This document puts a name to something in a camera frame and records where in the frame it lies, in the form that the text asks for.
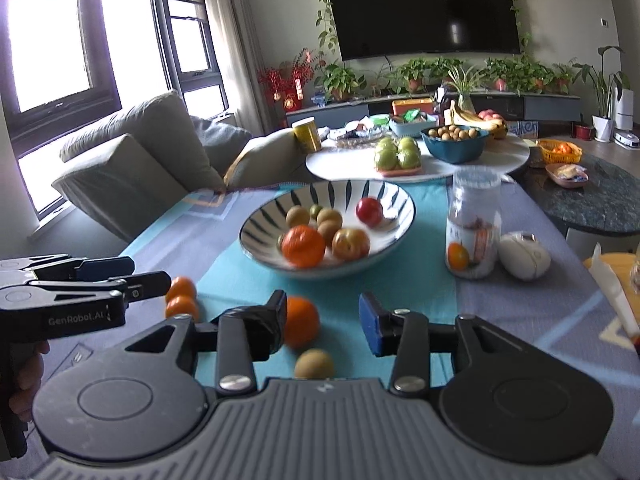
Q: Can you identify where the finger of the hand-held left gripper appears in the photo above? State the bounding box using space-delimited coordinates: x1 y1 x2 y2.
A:
0 254 136 283
27 271 172 307

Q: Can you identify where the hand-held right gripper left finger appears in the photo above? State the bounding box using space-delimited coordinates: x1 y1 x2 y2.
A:
122 290 288 395

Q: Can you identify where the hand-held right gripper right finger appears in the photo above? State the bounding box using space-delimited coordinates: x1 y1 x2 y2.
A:
359 291 531 395

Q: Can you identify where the small orange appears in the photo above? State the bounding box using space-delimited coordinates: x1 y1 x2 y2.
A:
167 276 197 303
165 295 201 322

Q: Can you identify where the medium orange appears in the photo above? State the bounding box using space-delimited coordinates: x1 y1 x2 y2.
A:
284 296 321 349

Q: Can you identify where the striped white ceramic bowl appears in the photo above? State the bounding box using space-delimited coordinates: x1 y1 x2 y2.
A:
238 180 417 279

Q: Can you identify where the large orange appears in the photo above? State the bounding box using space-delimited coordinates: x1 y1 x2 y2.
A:
281 225 326 268

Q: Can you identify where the red plum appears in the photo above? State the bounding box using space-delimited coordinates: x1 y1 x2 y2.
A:
355 197 385 227

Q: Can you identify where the person's left hand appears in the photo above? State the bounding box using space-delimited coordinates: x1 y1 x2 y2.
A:
7 341 50 416

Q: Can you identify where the grey fabric sofa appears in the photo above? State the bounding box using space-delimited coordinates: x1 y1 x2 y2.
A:
51 89 311 243

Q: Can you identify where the clear jar with white lid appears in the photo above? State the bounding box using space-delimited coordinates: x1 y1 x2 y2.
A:
445 169 502 279

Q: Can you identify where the grey pillow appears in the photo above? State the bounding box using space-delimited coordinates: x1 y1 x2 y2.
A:
190 115 252 176

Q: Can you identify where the white round coffee table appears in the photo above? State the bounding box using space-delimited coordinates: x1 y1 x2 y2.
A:
305 132 531 181

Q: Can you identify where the white oval case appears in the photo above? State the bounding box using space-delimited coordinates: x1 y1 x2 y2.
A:
499 231 552 281

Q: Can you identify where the beige pillow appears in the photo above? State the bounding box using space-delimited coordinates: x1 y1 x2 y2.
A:
222 127 308 191

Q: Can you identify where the glass plate with snacks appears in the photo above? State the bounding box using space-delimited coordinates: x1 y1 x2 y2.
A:
332 127 396 148

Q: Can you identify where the blue bowl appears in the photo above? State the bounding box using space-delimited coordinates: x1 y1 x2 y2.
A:
420 126 491 165

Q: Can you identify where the yellow can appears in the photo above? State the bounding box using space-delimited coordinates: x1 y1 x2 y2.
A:
291 117 322 153

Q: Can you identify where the teal snack container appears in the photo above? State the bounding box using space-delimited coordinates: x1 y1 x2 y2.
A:
389 112 438 138

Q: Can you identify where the pile of brown longans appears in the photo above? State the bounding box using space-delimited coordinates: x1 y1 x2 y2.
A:
427 126 481 142

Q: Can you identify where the orange box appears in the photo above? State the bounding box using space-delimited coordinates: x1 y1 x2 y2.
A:
392 99 433 117

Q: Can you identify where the bunch of yellow bananas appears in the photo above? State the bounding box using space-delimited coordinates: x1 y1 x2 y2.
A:
447 100 508 139

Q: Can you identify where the large dark framed window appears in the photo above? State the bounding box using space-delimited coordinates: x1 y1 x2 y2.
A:
0 0 123 158

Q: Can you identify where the pink snack dish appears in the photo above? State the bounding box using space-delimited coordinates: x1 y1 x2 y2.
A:
545 162 590 189

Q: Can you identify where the dark round marble table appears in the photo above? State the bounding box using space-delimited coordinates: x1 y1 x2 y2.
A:
515 152 640 236

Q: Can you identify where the green potted plant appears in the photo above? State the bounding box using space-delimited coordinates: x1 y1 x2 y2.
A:
552 62 578 95
427 57 466 86
520 60 556 93
317 62 366 101
395 59 431 93
482 57 523 93

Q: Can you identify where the yellow tray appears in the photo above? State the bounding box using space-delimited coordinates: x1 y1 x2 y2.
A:
582 252 640 311

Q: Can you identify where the orange basket of tangerines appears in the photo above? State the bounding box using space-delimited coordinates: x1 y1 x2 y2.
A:
537 139 583 165

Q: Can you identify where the red festive decoration plant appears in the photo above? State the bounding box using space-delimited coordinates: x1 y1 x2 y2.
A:
257 49 326 111

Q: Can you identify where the narrow dark framed window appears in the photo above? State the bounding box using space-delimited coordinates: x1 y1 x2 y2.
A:
150 0 226 106

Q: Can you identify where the spider plant in vase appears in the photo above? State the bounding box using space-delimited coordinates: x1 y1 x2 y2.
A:
442 65 488 113

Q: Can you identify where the beige curtain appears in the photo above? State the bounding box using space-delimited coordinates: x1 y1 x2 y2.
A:
200 0 271 136

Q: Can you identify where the grey television cabinet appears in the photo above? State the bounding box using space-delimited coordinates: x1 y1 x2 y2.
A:
285 91 583 133

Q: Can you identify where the tall plant in white pot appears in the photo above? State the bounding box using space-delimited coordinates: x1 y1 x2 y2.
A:
572 45 632 143

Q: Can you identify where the black wall television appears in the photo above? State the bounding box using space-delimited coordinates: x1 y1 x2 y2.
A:
322 0 521 61

